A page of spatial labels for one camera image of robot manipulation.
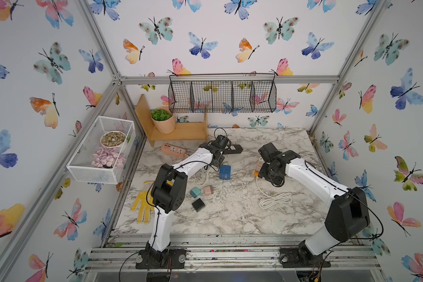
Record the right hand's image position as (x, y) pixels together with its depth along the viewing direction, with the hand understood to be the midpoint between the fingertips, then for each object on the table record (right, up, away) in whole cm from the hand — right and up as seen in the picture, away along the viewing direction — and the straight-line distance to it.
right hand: (266, 175), depth 86 cm
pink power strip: (-50, +12, +22) cm, 56 cm away
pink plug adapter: (-28, -9, +6) cm, 30 cm away
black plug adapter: (-34, -15, +3) cm, 37 cm away
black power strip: (-15, +13, +19) cm, 27 cm away
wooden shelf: (-39, +24, +25) cm, 52 cm away
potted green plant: (-54, +30, +16) cm, 64 cm away
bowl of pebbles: (-66, +17, -15) cm, 69 cm away
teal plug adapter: (-35, -9, +5) cm, 37 cm away
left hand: (-26, +9, +12) cm, 30 cm away
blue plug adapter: (-20, 0, +10) cm, 22 cm away
